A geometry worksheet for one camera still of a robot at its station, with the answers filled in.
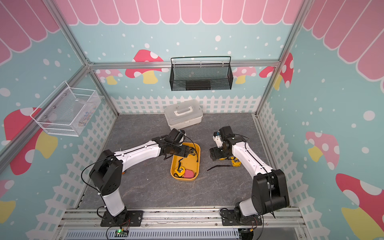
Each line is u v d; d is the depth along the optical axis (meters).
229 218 0.74
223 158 0.73
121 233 0.73
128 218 0.73
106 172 0.48
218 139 0.81
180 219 0.76
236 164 0.92
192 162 0.94
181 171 0.87
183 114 1.05
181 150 0.81
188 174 0.87
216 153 0.76
